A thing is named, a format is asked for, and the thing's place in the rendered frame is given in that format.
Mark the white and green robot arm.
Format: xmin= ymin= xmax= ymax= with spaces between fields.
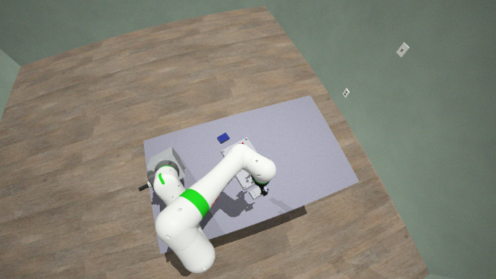
xmin=139 ymin=144 xmax=276 ymax=273

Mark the blue rectangular plate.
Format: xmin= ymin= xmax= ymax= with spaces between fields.
xmin=217 ymin=133 xmax=230 ymax=144

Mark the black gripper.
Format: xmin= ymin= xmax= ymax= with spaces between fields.
xmin=259 ymin=186 xmax=269 ymax=196

